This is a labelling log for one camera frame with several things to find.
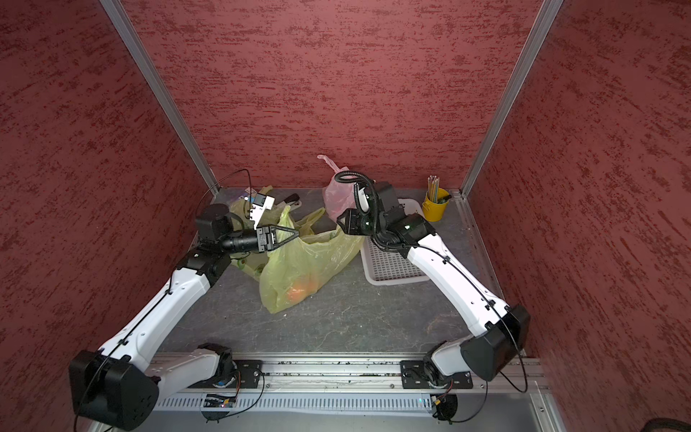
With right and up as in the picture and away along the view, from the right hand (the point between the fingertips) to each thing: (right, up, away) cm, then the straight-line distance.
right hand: (340, 226), depth 73 cm
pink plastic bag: (-2, +11, +31) cm, 33 cm away
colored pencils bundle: (+35, +13, +30) cm, 48 cm away
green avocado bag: (-32, -14, +21) cm, 41 cm away
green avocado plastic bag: (-12, -13, +1) cm, 18 cm away
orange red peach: (-12, -19, +5) cm, 23 cm away
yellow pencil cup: (+37, +4, +34) cm, 50 cm away
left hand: (-11, -3, -5) cm, 13 cm away
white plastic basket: (+15, -16, +23) cm, 32 cm away
